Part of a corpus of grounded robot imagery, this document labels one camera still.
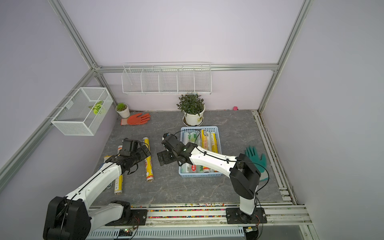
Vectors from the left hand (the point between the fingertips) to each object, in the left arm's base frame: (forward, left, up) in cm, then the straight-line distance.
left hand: (143, 154), depth 86 cm
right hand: (-4, -14, +5) cm, 15 cm away
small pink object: (+43, -67, -9) cm, 80 cm away
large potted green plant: (+28, -31, +8) cm, 43 cm away
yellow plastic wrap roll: (+10, -44, -6) cm, 45 cm away
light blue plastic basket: (+11, -38, -2) cm, 40 cm away
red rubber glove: (+37, +14, -9) cm, 40 cm away
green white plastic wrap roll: (+13, -29, -4) cm, 32 cm away
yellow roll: (-15, +13, -6) cm, 20 cm away
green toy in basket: (+21, +23, +20) cm, 37 cm away
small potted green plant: (+40, +22, -2) cm, 46 cm away
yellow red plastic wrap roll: (-2, -2, -5) cm, 6 cm away
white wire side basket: (+18, +32, +18) cm, 41 cm away
